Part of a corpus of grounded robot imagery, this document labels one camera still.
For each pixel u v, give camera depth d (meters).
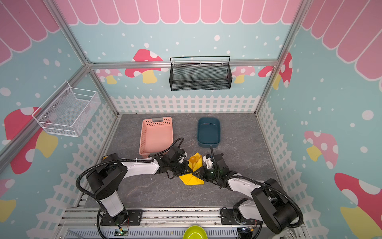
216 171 0.69
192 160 0.94
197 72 0.94
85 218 0.76
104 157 0.94
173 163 0.74
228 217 0.74
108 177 0.48
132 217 0.74
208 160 0.82
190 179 0.87
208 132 1.06
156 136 1.12
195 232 0.70
